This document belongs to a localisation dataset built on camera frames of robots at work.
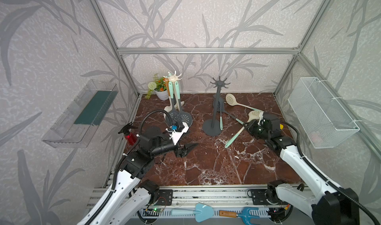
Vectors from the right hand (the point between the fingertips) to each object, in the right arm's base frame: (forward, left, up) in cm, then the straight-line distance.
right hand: (242, 122), depth 82 cm
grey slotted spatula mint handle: (+23, +9, -15) cm, 29 cm away
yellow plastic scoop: (+2, -26, -8) cm, 27 cm away
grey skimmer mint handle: (+8, +39, -2) cm, 40 cm away
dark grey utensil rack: (+7, +15, -17) cm, 24 cm away
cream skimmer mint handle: (+31, -1, -17) cm, 36 cm away
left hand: (-16, +27, +11) cm, 33 cm away
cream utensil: (+3, -6, +2) cm, 7 cm away
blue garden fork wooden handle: (-41, +3, -16) cm, 44 cm away
